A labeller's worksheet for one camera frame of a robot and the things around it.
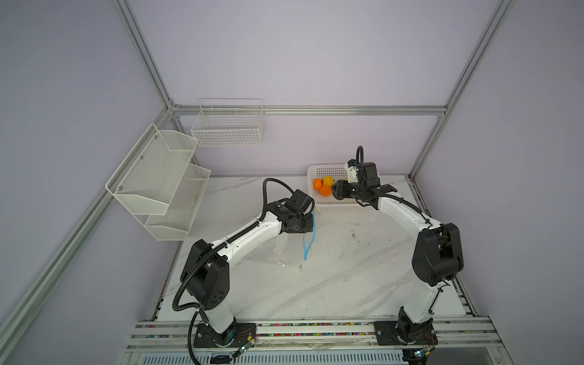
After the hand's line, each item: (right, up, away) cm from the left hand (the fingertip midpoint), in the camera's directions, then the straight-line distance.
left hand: (306, 227), depth 84 cm
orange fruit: (+10, +14, +22) cm, 28 cm away
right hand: (+12, +16, +8) cm, 22 cm away
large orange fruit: (+6, +18, +27) cm, 33 cm away
